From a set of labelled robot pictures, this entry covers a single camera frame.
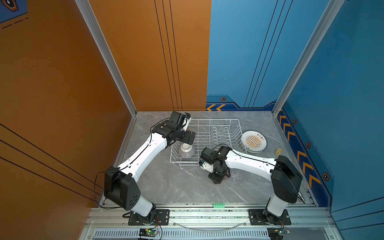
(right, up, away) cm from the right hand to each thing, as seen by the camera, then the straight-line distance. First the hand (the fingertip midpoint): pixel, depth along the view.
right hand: (215, 179), depth 81 cm
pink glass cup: (+4, +3, -7) cm, 8 cm away
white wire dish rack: (-1, +24, +22) cm, 32 cm away
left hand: (-15, +25, +2) cm, 30 cm away
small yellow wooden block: (+43, +12, +15) cm, 47 cm away
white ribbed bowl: (-16, +14, +10) cm, 24 cm away
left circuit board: (-34, -22, -10) cm, 41 cm away
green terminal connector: (+1, -12, -4) cm, 13 cm away
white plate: (+28, +19, +18) cm, 38 cm away
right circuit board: (+27, -22, -11) cm, 37 cm away
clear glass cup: (+12, 0, +5) cm, 13 cm away
